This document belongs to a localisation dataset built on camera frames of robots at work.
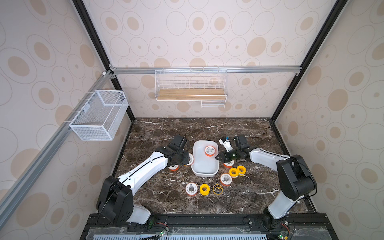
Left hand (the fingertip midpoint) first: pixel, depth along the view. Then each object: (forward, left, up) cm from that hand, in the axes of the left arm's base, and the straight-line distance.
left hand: (189, 158), depth 83 cm
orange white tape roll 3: (-1, +10, -12) cm, 16 cm away
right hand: (+4, -17, -7) cm, 19 cm away
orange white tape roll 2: (+2, -24, -10) cm, 27 cm away
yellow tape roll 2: (-5, -26, -12) cm, 29 cm away
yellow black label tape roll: (-1, -1, 0) cm, 1 cm away
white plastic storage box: (+3, -9, -13) cm, 16 cm away
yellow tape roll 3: (-2, -31, -11) cm, 33 cm away
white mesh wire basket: (+34, +66, -4) cm, 75 cm away
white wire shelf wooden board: (+45, -11, +16) cm, 50 cm away
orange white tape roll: (+11, -13, -11) cm, 20 cm away
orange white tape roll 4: (-7, -21, -12) cm, 25 cm away
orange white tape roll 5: (-13, -1, -12) cm, 18 cm away
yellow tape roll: (-13, -9, -12) cm, 20 cm away
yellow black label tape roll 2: (-13, -16, -12) cm, 24 cm away
